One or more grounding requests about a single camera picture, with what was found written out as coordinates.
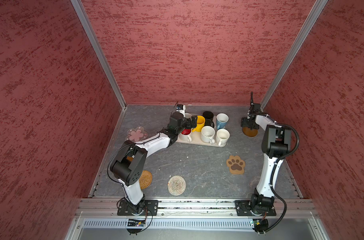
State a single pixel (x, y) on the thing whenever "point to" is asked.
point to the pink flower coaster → (136, 135)
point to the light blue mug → (221, 120)
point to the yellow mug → (200, 122)
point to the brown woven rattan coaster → (145, 179)
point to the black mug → (208, 116)
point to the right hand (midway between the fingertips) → (247, 125)
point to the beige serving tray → (196, 140)
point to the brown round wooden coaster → (249, 132)
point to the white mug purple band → (188, 115)
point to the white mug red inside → (184, 136)
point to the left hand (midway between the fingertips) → (191, 119)
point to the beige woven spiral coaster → (176, 185)
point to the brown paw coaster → (236, 165)
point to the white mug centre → (207, 133)
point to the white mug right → (222, 136)
